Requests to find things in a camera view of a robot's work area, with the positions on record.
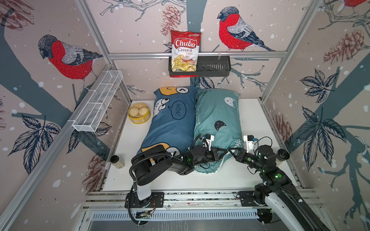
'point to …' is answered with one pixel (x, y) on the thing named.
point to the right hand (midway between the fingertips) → (228, 148)
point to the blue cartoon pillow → (172, 124)
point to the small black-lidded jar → (117, 161)
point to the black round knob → (283, 155)
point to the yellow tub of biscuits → (138, 113)
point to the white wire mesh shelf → (85, 120)
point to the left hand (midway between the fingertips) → (230, 152)
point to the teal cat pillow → (218, 114)
